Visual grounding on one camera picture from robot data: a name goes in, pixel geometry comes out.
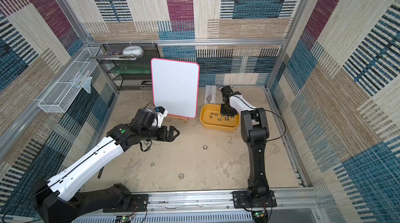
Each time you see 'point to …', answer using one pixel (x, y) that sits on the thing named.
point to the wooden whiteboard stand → (185, 120)
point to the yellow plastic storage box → (211, 119)
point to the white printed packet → (210, 96)
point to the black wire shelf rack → (129, 64)
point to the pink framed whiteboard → (175, 86)
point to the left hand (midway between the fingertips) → (172, 131)
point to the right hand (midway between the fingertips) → (227, 111)
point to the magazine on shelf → (115, 55)
